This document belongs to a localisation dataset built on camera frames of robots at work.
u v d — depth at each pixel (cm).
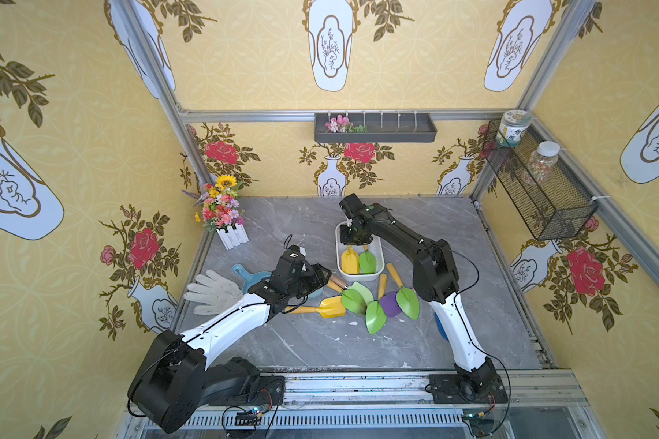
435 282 61
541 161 72
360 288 92
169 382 41
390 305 89
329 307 90
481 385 64
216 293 93
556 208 66
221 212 95
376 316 86
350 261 95
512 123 84
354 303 90
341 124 88
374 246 103
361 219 75
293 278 66
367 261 98
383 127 92
